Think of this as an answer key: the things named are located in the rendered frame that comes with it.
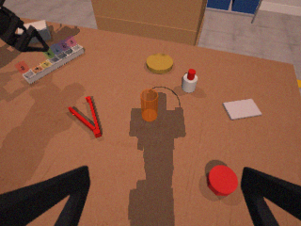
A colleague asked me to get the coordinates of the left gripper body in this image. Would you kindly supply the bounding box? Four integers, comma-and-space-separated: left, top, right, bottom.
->
0, 0, 29, 51

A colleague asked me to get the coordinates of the pale pink flat square slab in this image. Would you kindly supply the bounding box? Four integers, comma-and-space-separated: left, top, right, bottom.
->
223, 99, 261, 120

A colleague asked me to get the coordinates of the red disk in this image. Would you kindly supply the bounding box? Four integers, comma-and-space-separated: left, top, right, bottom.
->
207, 165, 238, 196

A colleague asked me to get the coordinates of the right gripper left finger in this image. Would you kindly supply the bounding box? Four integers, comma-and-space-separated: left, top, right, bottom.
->
0, 166, 90, 226

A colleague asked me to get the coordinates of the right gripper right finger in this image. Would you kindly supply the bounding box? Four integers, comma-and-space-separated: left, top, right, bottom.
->
241, 167, 301, 226

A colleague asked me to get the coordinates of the weekly pill organiser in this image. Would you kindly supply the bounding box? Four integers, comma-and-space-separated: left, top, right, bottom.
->
14, 36, 84, 84

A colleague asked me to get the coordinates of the orange translucent pill bottle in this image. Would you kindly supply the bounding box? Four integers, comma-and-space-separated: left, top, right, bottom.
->
140, 89, 158, 121

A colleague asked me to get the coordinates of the grey rectangular block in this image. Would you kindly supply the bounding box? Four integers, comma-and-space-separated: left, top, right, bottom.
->
18, 20, 51, 44

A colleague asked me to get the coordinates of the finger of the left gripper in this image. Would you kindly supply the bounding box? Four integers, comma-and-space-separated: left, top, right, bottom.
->
14, 26, 27, 39
20, 25, 49, 52

